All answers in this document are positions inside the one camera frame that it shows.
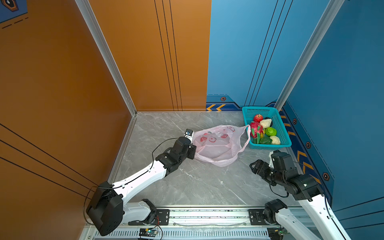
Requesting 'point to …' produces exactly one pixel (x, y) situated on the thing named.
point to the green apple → (271, 131)
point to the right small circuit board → (276, 233)
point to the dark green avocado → (265, 140)
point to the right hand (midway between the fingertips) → (252, 168)
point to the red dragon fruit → (256, 129)
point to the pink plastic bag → (220, 145)
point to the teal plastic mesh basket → (271, 112)
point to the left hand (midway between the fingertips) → (192, 143)
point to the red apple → (258, 118)
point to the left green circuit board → (148, 232)
